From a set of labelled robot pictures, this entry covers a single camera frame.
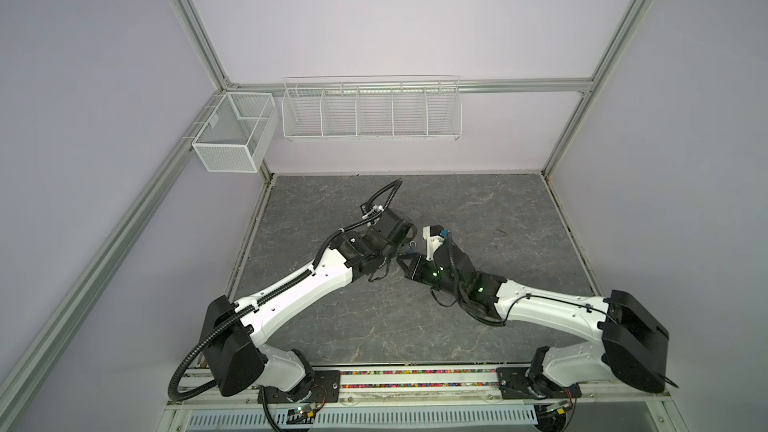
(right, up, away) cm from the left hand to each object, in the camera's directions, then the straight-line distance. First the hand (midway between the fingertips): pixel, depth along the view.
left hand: (402, 243), depth 77 cm
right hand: (-2, -4, -1) cm, 5 cm away
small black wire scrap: (+36, 0, +28) cm, 46 cm away
